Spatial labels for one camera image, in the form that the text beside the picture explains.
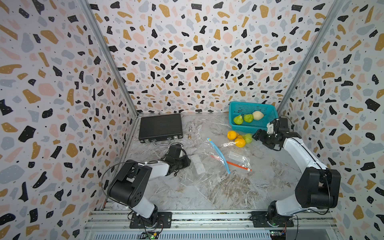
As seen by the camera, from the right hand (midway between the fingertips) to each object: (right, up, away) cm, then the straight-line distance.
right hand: (258, 137), depth 89 cm
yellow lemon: (-13, +1, +14) cm, 19 cm away
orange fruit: (-8, -3, +10) cm, 13 cm away
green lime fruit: (-3, -1, +11) cm, 11 cm away
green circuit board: (-58, -44, -19) cm, 76 cm away
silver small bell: (-42, +4, +21) cm, 48 cm away
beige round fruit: (+10, +15, +25) cm, 31 cm away
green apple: (+2, +13, +24) cm, 27 cm away
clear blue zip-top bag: (-31, -18, +3) cm, 35 cm away
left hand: (-40, -14, +4) cm, 43 cm away
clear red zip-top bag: (-9, -14, +6) cm, 18 cm away
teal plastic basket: (-2, +22, +32) cm, 39 cm away
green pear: (-6, +12, +23) cm, 27 cm away
